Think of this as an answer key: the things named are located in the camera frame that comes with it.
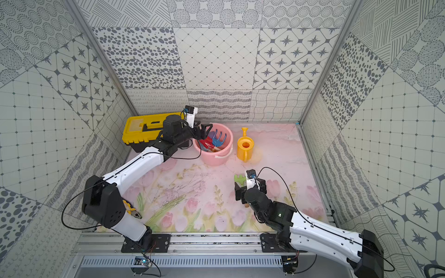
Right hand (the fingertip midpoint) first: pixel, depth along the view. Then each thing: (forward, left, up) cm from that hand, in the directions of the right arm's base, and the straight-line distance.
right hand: (246, 182), depth 78 cm
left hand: (+24, +20, +18) cm, 36 cm away
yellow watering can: (+23, -1, -3) cm, 23 cm away
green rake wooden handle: (+8, +2, -13) cm, 16 cm away
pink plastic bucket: (+12, +17, +2) cm, 21 cm away
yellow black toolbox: (+26, +57, +5) cm, 63 cm away
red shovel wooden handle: (+26, +20, -3) cm, 33 cm away
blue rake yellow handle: (+27, +16, -4) cm, 31 cm away
